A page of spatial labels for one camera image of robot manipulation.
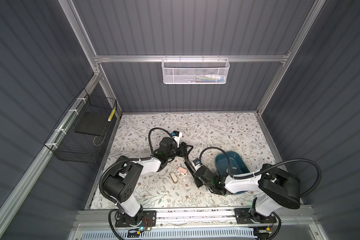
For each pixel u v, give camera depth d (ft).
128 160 1.70
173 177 2.77
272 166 1.52
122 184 1.52
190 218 2.47
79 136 2.37
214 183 2.19
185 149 2.64
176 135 2.65
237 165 2.98
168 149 2.38
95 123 2.56
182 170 2.86
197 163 2.52
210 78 3.02
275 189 1.46
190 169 2.91
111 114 2.69
